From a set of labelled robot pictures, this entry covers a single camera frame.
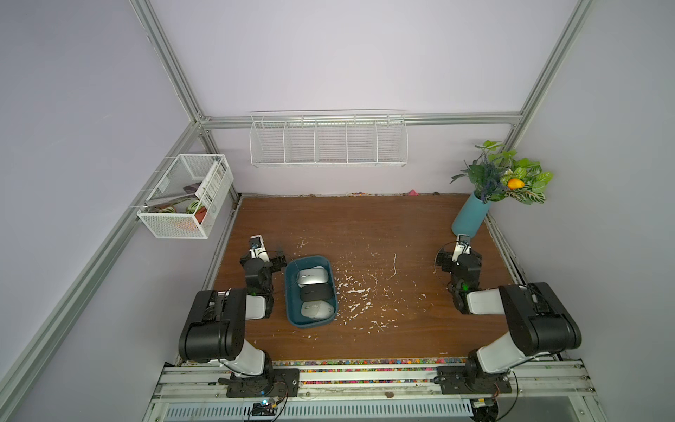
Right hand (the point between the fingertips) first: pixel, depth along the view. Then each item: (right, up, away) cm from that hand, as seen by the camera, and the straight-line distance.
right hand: (456, 246), depth 93 cm
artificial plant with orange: (+6, +23, -15) cm, 28 cm away
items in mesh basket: (-85, +14, -18) cm, 89 cm away
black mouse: (-50, -14, -7) cm, 52 cm away
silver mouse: (-51, -10, -1) cm, 52 cm away
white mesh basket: (-91, +26, -9) cm, 95 cm away
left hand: (-68, 0, -2) cm, 68 cm away
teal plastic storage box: (-56, -22, -9) cm, 61 cm away
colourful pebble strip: (-33, -37, -18) cm, 53 cm away
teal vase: (+7, +11, +3) cm, 13 cm away
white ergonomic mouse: (-49, -20, -9) cm, 53 cm away
